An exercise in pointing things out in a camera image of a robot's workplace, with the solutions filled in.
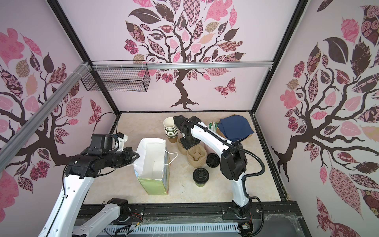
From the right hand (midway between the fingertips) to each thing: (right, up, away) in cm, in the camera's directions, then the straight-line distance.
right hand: (190, 143), depth 86 cm
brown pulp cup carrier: (+4, -8, -1) cm, 9 cm away
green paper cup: (+6, -20, -10) cm, 24 cm away
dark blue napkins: (+33, +9, +18) cm, 38 cm away
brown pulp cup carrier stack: (-5, -3, -1) cm, 6 cm away
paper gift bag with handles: (-24, -16, +3) cm, 28 cm away
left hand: (-24, -5, -18) cm, 31 cm away
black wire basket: (-38, +44, +8) cm, 58 cm away
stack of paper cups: (-12, +8, +1) cm, 15 cm away
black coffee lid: (+6, -15, -12) cm, 20 cm away
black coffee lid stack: (+14, -12, +4) cm, 19 cm away
